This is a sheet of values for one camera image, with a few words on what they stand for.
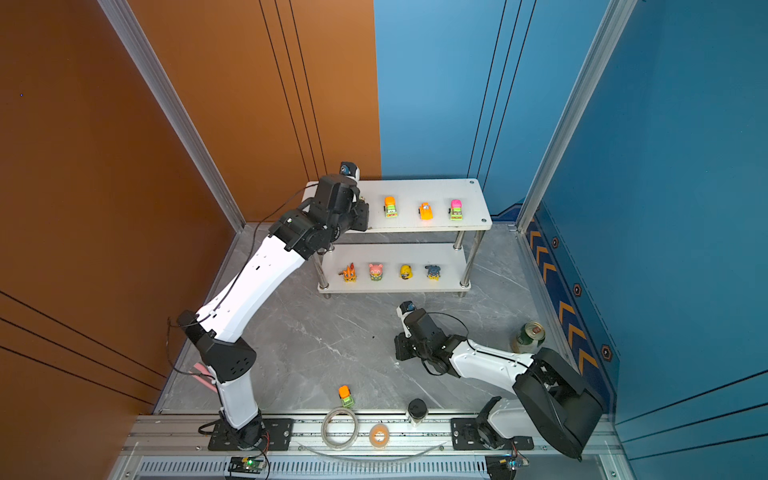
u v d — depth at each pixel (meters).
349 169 0.61
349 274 0.91
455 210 0.73
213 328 0.45
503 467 0.71
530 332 0.79
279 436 0.74
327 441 0.73
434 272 0.92
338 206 0.54
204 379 0.82
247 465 0.71
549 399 0.41
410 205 0.77
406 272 0.94
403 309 0.79
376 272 0.92
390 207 0.74
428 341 0.66
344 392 0.78
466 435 0.72
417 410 0.68
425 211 0.73
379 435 0.75
